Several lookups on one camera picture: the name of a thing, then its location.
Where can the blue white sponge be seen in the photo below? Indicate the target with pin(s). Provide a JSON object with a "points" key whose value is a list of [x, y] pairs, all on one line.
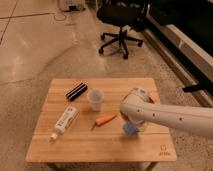
{"points": [[130, 129]]}

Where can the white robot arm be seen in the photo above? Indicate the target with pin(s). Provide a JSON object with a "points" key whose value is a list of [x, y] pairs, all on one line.
{"points": [[196, 120]]}

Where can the translucent plastic cup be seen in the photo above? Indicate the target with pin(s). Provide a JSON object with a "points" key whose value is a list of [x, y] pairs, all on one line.
{"points": [[95, 98]]}

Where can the orange ceramic bowl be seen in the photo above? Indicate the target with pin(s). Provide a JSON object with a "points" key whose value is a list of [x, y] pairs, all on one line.
{"points": [[130, 108]]}

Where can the black rectangular box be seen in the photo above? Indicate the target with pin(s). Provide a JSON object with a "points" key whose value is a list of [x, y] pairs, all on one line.
{"points": [[76, 92]]}

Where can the orange toy carrot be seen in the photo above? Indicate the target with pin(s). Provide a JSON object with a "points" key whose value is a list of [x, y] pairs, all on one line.
{"points": [[103, 119]]}

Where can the wooden table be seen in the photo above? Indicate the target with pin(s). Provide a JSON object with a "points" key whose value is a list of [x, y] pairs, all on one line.
{"points": [[84, 143]]}

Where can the white toothpaste tube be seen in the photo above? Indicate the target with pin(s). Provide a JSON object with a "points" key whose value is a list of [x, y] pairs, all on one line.
{"points": [[64, 122]]}

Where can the black office chair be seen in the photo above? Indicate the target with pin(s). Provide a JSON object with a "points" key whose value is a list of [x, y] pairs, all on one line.
{"points": [[121, 13]]}

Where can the white device on floor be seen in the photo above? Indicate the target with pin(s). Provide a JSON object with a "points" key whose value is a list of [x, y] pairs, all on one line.
{"points": [[66, 5]]}

